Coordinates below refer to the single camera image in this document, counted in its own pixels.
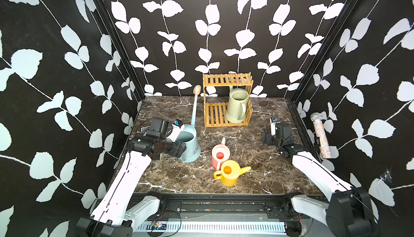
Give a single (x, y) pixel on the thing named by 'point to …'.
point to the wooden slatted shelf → (214, 112)
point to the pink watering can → (220, 153)
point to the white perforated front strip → (213, 228)
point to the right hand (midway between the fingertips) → (271, 128)
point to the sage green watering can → (238, 97)
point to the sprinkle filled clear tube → (324, 145)
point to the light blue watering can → (189, 136)
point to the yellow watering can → (230, 172)
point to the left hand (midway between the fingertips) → (179, 142)
